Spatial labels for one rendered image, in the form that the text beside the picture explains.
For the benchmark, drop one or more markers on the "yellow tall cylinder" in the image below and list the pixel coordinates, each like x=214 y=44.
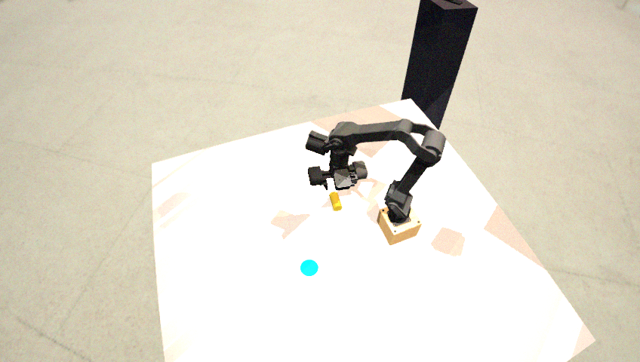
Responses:
x=335 y=201

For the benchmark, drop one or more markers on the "cyan circle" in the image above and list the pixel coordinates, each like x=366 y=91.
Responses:
x=309 y=267

